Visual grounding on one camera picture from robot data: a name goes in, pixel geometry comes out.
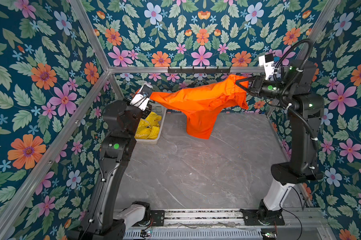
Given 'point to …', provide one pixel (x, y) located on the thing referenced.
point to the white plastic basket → (161, 110)
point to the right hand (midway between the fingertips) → (238, 81)
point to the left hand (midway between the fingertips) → (140, 85)
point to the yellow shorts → (149, 127)
